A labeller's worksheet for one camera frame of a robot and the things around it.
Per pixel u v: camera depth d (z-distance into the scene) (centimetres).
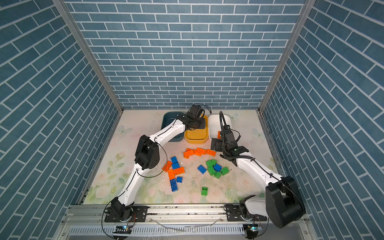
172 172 87
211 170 87
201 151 96
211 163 89
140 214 73
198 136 102
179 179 83
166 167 89
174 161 91
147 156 60
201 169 87
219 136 102
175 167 89
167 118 113
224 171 87
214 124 102
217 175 87
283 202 41
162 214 75
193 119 78
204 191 80
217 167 87
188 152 94
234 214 74
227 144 65
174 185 83
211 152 96
